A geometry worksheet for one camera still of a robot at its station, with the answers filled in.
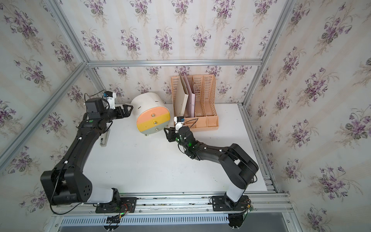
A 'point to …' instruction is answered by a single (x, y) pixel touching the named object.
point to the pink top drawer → (151, 113)
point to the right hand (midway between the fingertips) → (167, 128)
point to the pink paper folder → (190, 111)
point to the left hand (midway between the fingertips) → (126, 107)
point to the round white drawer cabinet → (146, 100)
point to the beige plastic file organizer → (206, 116)
